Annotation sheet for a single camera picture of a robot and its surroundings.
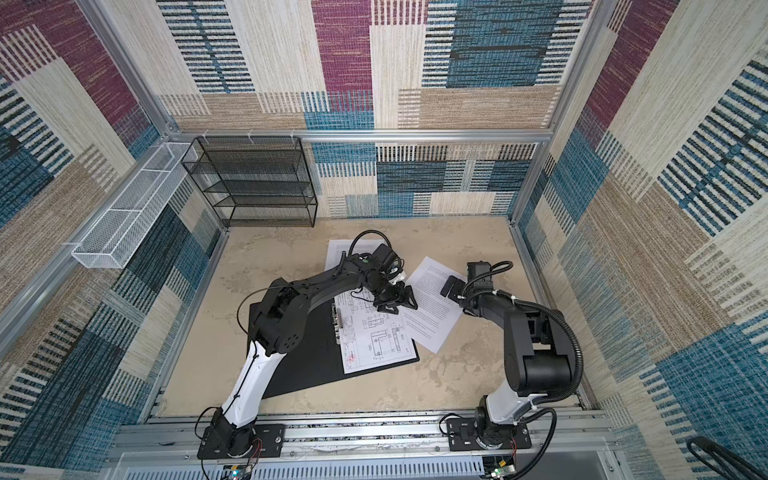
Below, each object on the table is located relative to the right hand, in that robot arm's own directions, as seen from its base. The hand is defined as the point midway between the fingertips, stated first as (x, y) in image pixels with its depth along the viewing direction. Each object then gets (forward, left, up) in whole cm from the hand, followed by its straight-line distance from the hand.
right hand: (454, 297), depth 97 cm
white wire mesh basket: (0, +85, +33) cm, 91 cm away
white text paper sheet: (+23, +39, -1) cm, 46 cm away
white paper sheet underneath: (-5, +7, -2) cm, 9 cm away
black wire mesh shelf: (+42, +69, +16) cm, 82 cm away
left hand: (-5, +15, +1) cm, 15 cm away
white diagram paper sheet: (-12, +27, -2) cm, 30 cm away
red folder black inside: (-19, +41, 0) cm, 45 cm away
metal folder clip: (-8, +37, 0) cm, 38 cm away
